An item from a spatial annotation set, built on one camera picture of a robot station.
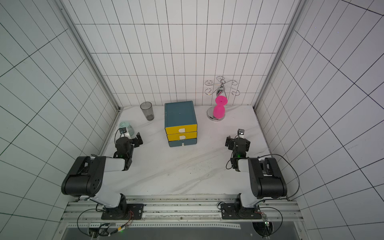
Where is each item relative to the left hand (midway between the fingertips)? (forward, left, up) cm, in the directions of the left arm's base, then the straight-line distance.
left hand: (132, 136), depth 95 cm
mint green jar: (+6, +4, 0) cm, 8 cm away
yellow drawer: (-4, -32, +13) cm, 35 cm away
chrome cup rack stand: (+23, -57, +21) cm, 65 cm away
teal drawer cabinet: (-2, -33, +16) cm, 37 cm away
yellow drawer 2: (-4, -33, +6) cm, 34 cm away
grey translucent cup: (+19, -7, +7) cm, 22 cm away
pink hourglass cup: (+13, -57, +11) cm, 59 cm away
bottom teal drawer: (-3, -33, -2) cm, 33 cm away
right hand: (0, -70, +1) cm, 70 cm away
